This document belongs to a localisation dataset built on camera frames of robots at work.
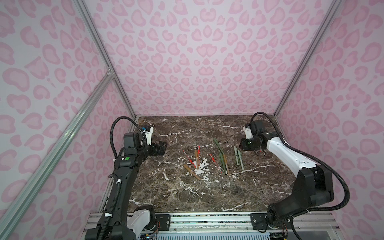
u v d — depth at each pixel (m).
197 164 0.93
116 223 0.38
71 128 0.63
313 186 0.44
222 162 0.94
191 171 0.90
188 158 0.96
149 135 0.69
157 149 0.69
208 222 0.75
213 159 0.95
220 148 1.00
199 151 0.98
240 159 0.95
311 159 0.44
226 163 0.93
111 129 0.54
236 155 0.97
